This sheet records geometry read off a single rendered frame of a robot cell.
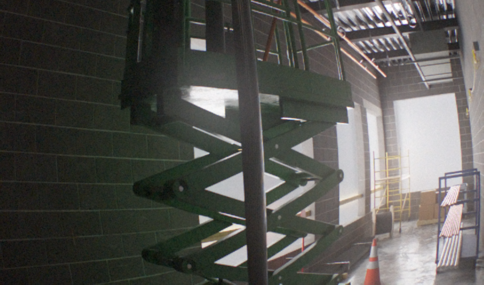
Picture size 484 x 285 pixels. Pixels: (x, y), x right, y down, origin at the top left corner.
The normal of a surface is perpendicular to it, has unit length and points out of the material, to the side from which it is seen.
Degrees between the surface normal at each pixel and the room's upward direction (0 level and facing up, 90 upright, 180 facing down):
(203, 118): 90
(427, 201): 90
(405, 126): 90
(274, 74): 90
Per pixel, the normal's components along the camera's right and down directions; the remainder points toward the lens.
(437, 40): -0.57, -0.06
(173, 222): 0.82, -0.11
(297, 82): 0.63, -0.12
